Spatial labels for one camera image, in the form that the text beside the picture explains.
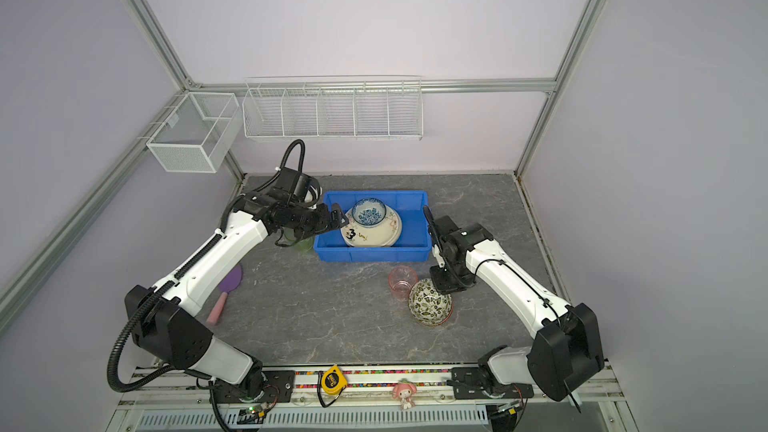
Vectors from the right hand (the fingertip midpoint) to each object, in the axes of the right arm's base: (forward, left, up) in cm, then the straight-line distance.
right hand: (448, 290), depth 79 cm
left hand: (+12, +30, +11) cm, 34 cm away
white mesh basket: (+46, +80, +17) cm, 94 cm away
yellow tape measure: (-20, +29, -8) cm, 37 cm away
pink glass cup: (+7, +12, -9) cm, 17 cm away
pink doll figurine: (-22, +12, -8) cm, 26 cm away
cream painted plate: (+23, +18, -7) cm, 30 cm away
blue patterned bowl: (+30, +24, -5) cm, 39 cm away
